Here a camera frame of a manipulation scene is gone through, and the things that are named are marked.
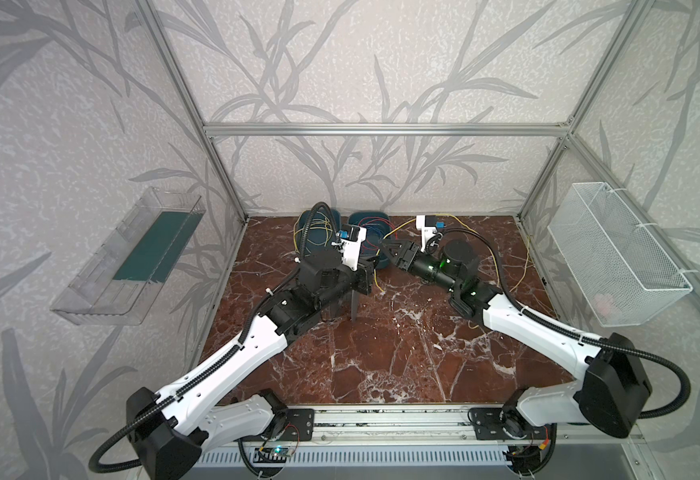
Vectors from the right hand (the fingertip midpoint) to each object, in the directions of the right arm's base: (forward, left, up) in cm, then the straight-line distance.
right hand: (381, 237), depth 70 cm
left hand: (-4, 0, -1) cm, 4 cm away
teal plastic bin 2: (+2, +1, +1) cm, 2 cm away
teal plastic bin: (+34, +16, -29) cm, 48 cm away
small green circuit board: (-40, +25, -33) cm, 58 cm away
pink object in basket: (-10, -55, -14) cm, 58 cm away
